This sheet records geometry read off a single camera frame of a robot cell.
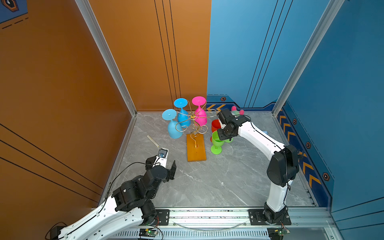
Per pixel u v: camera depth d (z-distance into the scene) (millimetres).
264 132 1060
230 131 635
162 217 739
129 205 453
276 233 698
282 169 475
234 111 1136
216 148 968
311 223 1517
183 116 841
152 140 1027
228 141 1023
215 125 904
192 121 815
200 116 835
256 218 725
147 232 707
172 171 628
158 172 490
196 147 982
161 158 571
